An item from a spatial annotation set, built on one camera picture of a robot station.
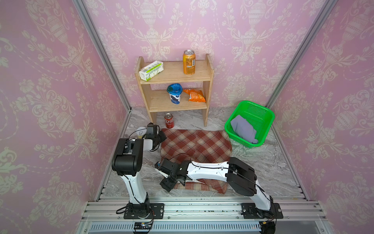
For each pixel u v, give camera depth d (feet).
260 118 3.69
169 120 3.31
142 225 2.38
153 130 2.67
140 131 3.25
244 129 3.25
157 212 2.44
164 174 2.28
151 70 2.43
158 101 3.16
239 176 1.74
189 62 2.34
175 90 2.93
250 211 2.40
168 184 2.39
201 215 2.44
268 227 2.37
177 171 2.11
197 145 3.20
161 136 3.03
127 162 1.68
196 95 2.99
